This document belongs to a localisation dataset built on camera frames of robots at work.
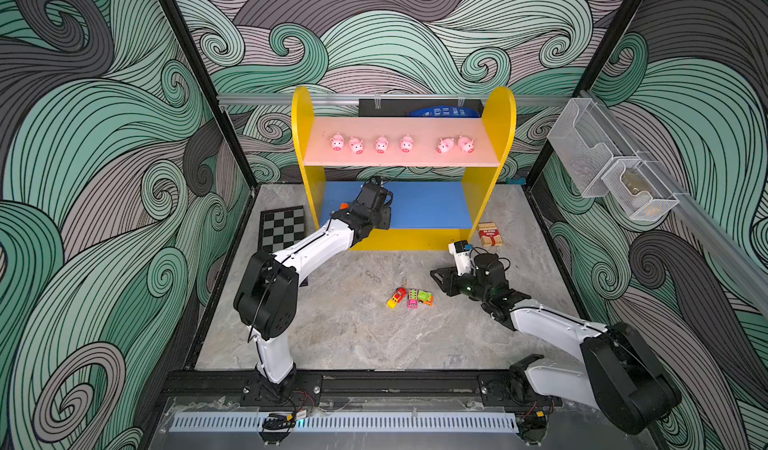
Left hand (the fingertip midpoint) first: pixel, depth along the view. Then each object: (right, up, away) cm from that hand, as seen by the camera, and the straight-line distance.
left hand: (382, 206), depth 89 cm
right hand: (+16, -19, -3) cm, 26 cm away
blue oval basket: (+19, +30, +2) cm, 36 cm away
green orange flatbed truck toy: (+13, -27, -2) cm, 30 cm away
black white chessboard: (-36, -8, +13) cm, 39 cm away
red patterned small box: (+38, -10, +14) cm, 42 cm away
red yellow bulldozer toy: (+5, -27, -2) cm, 27 cm away
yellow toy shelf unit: (+12, -3, -4) cm, 13 cm away
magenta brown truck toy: (+9, -29, -3) cm, 30 cm away
